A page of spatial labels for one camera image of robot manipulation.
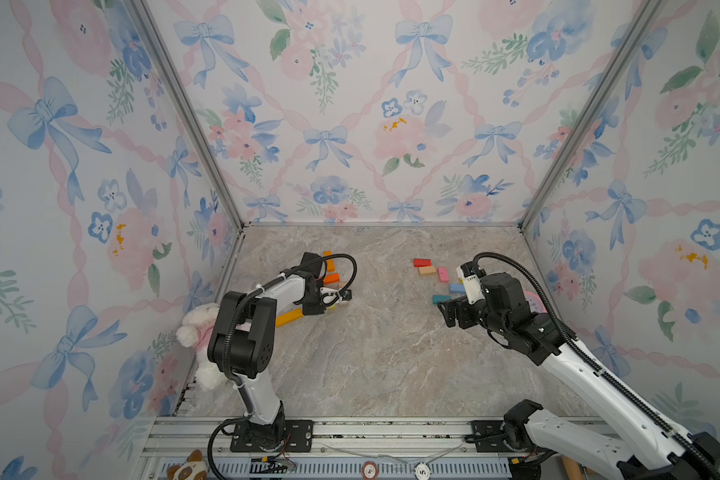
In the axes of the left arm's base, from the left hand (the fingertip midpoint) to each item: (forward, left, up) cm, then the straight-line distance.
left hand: (318, 297), depth 98 cm
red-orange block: (+8, -4, -1) cm, 9 cm away
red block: (+16, -36, -2) cm, 40 cm away
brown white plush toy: (-46, +23, +2) cm, 52 cm away
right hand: (-11, -39, +19) cm, 45 cm away
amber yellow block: (-6, +9, -2) cm, 11 cm away
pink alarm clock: (-2, -70, +1) cm, 70 cm away
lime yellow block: (-4, -5, 0) cm, 7 cm away
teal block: (+1, -41, -3) cm, 41 cm away
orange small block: (+16, -3, -2) cm, 16 cm away
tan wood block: (+13, -38, -2) cm, 40 cm away
